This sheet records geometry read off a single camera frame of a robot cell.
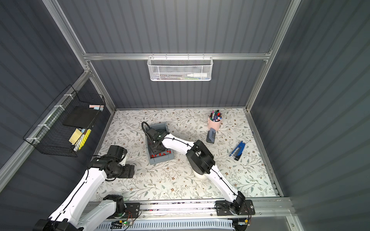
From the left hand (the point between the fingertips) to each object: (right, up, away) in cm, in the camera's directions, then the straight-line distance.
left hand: (126, 173), depth 79 cm
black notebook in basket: (-23, +32, -2) cm, 39 cm away
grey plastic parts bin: (+22, +8, +8) cm, 25 cm away
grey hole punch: (+51, +19, +20) cm, 58 cm away
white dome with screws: (+41, -2, -1) cm, 41 cm away
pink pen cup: (+53, +29, +20) cm, 64 cm away
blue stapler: (+68, +9, +15) cm, 70 cm away
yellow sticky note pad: (-21, +21, -10) cm, 31 cm away
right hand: (+13, +9, +16) cm, 22 cm away
